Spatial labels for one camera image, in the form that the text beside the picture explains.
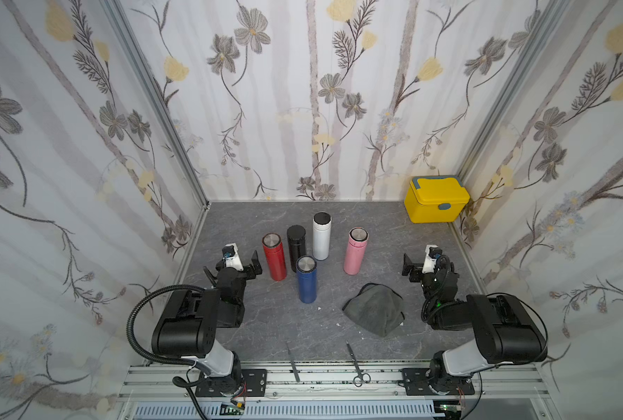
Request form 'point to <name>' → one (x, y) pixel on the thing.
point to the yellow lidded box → (435, 199)
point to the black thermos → (296, 234)
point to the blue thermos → (306, 272)
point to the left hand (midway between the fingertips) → (244, 251)
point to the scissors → (361, 377)
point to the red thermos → (276, 256)
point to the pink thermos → (358, 237)
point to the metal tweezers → (295, 371)
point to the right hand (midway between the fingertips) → (423, 252)
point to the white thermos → (321, 235)
